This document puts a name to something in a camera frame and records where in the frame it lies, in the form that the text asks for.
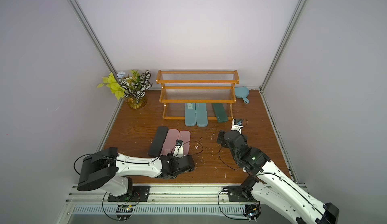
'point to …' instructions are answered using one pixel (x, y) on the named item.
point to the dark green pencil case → (220, 112)
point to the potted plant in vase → (132, 87)
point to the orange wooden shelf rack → (197, 97)
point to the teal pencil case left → (190, 115)
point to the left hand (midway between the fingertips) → (188, 158)
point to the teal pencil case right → (201, 115)
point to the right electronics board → (252, 211)
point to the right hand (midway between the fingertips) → (228, 130)
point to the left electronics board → (124, 212)
